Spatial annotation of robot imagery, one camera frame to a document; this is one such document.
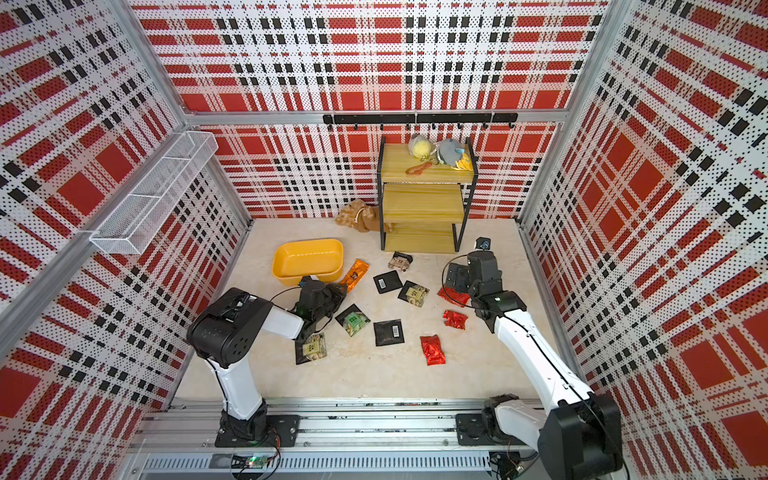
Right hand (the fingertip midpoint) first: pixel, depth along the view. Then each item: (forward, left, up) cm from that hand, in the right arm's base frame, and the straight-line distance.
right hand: (471, 269), depth 83 cm
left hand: (+5, +37, -17) cm, 41 cm away
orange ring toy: (+27, +15, +14) cm, 34 cm away
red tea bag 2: (-8, +4, -16) cm, 18 cm away
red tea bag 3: (-17, +11, -17) cm, 26 cm away
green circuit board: (-43, +54, -16) cm, 71 cm away
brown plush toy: (+31, +35, -10) cm, 48 cm away
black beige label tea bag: (-15, +47, -18) cm, 53 cm away
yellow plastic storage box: (+19, +60, -20) cm, 66 cm away
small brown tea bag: (+17, +21, -18) cm, 32 cm away
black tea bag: (+7, +25, -18) cm, 32 cm away
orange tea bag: (+11, +37, -18) cm, 43 cm away
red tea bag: (+3, +4, -18) cm, 19 cm away
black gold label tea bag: (+3, +16, -18) cm, 24 cm away
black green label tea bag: (-7, +35, -18) cm, 40 cm away
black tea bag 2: (-11, +24, -18) cm, 32 cm away
